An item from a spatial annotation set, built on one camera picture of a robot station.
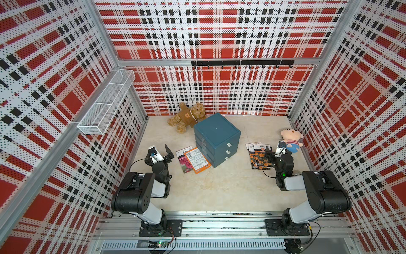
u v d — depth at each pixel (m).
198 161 0.96
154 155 0.73
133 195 0.45
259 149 1.01
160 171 0.67
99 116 0.71
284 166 0.71
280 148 0.78
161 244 0.69
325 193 0.45
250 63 0.88
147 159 0.78
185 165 0.95
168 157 0.81
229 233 0.73
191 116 1.13
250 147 1.04
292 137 1.00
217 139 0.81
